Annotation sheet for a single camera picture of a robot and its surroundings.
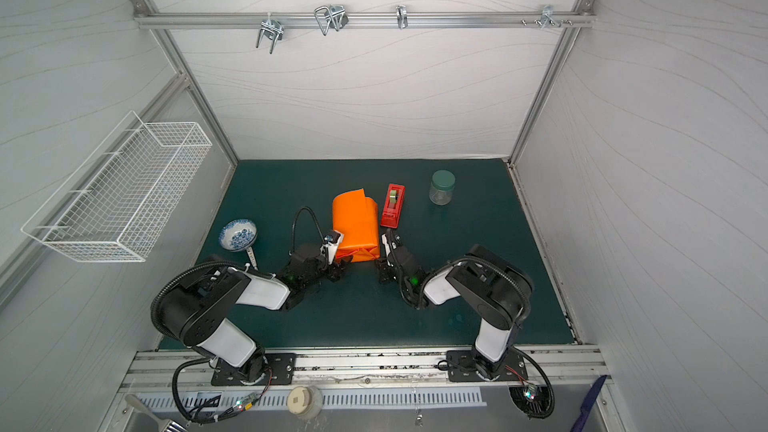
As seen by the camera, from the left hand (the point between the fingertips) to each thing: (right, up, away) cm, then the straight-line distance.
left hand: (346, 247), depth 93 cm
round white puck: (-4, -26, -32) cm, 41 cm away
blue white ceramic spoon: (-37, +3, +4) cm, 37 cm away
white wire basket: (-50, +15, -25) cm, 57 cm away
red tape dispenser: (+16, +15, +8) cm, 23 cm away
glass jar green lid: (+32, +19, +8) cm, 38 cm away
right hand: (+12, -2, 0) cm, 12 cm away
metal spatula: (-36, -35, -27) cm, 57 cm away
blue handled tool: (+61, -33, -23) cm, 73 cm away
